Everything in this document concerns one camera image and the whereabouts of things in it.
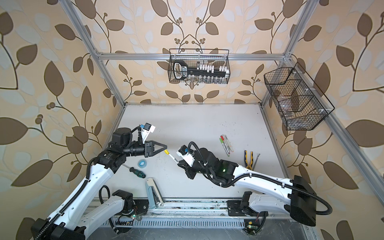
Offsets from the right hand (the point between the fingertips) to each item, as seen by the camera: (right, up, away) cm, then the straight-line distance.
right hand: (179, 164), depth 70 cm
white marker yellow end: (-2, +3, -1) cm, 4 cm away
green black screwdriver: (-26, -9, +14) cm, 31 cm away
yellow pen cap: (-6, +6, -2) cm, 9 cm away
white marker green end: (+26, +4, +26) cm, 37 cm away
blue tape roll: (-25, -5, +19) cm, 32 cm away
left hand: (-6, +9, -3) cm, 11 cm away
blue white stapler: (-13, -19, +5) cm, 23 cm away
